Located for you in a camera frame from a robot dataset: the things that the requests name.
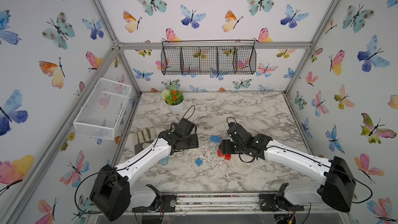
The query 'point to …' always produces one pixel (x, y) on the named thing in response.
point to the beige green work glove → (142, 138)
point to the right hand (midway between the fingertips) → (224, 146)
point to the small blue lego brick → (198, 162)
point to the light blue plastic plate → (165, 160)
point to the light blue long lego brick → (215, 139)
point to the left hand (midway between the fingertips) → (196, 141)
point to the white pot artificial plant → (174, 99)
